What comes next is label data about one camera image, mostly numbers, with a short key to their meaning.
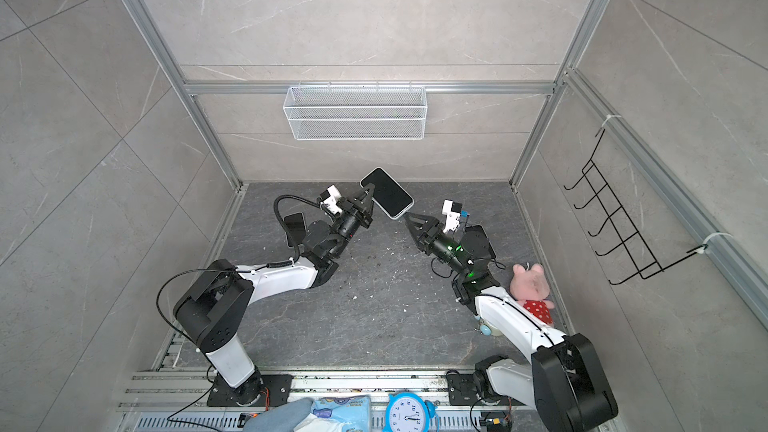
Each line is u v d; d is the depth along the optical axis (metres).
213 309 0.46
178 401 0.73
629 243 0.63
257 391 0.70
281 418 0.67
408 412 0.69
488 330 0.80
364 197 0.75
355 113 1.01
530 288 0.84
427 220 0.69
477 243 0.60
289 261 0.60
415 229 0.72
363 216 0.71
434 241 0.68
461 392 0.73
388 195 0.73
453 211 0.71
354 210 0.68
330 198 0.75
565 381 0.40
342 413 0.66
